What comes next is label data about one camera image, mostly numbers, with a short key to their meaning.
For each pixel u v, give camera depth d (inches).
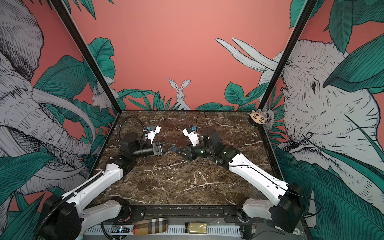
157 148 25.1
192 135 25.0
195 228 26.6
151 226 26.6
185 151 24.7
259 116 42.3
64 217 15.2
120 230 27.6
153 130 27.0
